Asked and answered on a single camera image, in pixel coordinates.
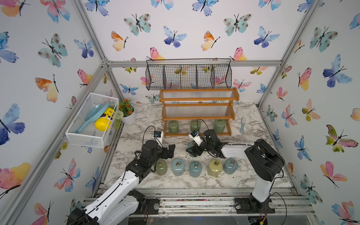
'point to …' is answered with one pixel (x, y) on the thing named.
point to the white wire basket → (93, 126)
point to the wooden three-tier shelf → (198, 112)
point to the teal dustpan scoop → (98, 109)
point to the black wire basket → (188, 74)
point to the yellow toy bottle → (103, 123)
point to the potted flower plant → (126, 113)
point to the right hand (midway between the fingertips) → (191, 144)
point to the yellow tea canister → (215, 166)
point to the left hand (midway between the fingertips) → (169, 143)
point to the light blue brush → (242, 125)
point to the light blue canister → (178, 167)
